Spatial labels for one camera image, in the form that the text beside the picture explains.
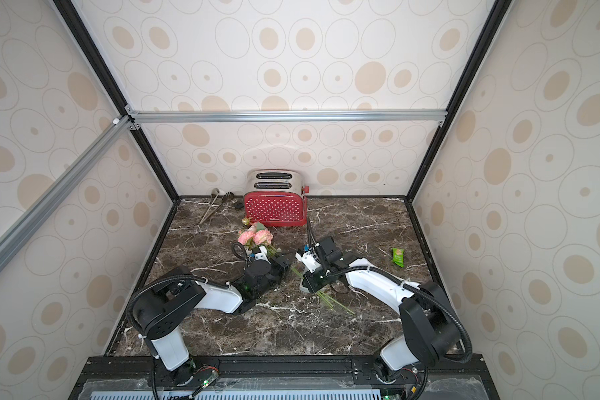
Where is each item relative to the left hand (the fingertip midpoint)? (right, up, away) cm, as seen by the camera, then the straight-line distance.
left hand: (304, 255), depth 85 cm
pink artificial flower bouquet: (-19, +7, +6) cm, 21 cm away
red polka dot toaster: (-11, +21, +12) cm, 27 cm away
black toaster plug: (-31, +19, +30) cm, 47 cm away
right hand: (+3, -9, +1) cm, 9 cm away
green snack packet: (+38, -3, +14) cm, 40 cm away
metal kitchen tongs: (-37, +22, +32) cm, 54 cm away
